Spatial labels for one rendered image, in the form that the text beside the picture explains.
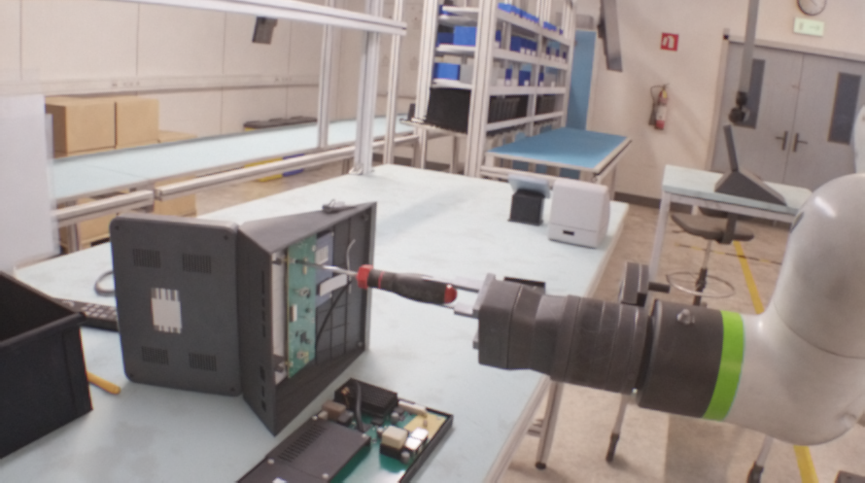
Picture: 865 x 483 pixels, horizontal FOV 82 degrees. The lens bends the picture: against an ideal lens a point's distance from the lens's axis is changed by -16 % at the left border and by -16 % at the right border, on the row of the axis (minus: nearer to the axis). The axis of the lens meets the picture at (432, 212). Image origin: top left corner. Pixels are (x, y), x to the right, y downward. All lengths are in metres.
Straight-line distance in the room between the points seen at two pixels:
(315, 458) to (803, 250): 0.45
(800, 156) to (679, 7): 2.20
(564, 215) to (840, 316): 1.02
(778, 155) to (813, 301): 6.83
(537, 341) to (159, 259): 0.41
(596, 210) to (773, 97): 5.94
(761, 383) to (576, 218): 0.96
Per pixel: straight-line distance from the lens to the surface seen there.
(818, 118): 7.32
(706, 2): 7.14
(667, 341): 0.47
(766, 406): 0.49
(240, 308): 0.65
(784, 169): 7.29
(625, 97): 7.08
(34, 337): 0.64
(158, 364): 0.73
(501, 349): 0.50
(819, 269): 0.43
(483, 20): 3.27
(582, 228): 1.39
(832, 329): 0.45
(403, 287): 0.54
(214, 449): 0.64
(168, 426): 0.68
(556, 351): 0.47
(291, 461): 0.58
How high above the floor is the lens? 1.39
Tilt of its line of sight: 14 degrees down
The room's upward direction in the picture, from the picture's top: 5 degrees clockwise
